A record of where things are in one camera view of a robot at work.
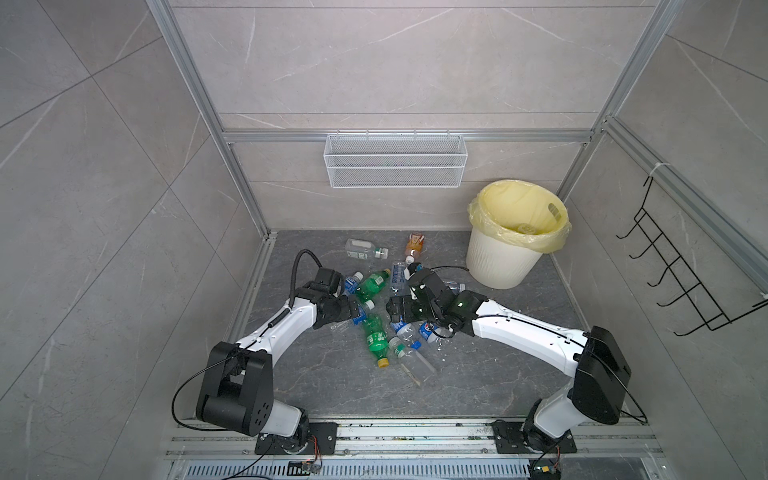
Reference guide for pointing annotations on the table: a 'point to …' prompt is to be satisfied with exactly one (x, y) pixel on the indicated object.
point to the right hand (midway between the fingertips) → (399, 303)
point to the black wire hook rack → (693, 290)
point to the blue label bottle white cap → (351, 283)
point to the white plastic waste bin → (497, 265)
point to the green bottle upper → (372, 286)
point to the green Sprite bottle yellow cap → (376, 328)
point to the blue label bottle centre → (407, 333)
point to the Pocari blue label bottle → (361, 317)
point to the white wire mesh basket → (395, 161)
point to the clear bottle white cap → (456, 287)
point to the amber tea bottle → (414, 243)
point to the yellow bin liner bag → (522, 213)
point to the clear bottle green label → (364, 249)
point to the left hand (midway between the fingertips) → (344, 306)
